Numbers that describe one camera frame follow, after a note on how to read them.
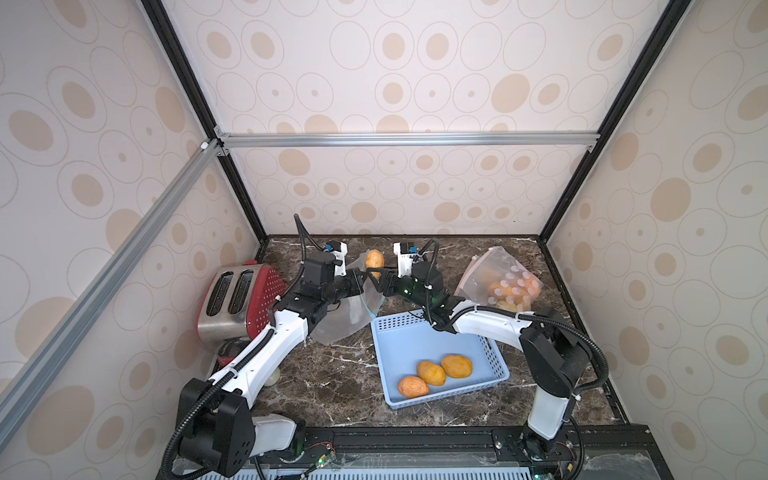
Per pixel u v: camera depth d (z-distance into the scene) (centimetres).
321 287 61
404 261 75
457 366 81
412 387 78
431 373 80
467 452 73
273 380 85
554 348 51
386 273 74
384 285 74
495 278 99
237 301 82
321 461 70
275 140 93
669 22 69
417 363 84
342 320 86
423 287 64
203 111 83
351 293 72
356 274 70
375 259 80
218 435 40
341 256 73
